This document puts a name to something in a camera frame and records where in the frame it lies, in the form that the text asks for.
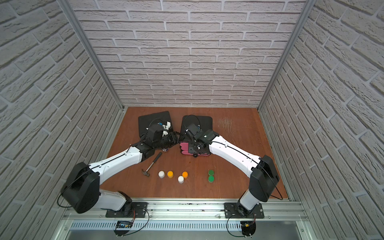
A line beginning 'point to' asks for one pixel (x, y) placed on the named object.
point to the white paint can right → (180, 179)
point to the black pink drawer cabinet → (205, 122)
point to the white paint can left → (161, 174)
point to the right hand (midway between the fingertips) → (195, 148)
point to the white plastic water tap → (168, 126)
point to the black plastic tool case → (161, 118)
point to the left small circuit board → (123, 228)
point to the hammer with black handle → (146, 172)
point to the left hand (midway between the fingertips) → (180, 133)
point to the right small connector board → (248, 227)
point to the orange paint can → (185, 174)
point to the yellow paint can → (170, 174)
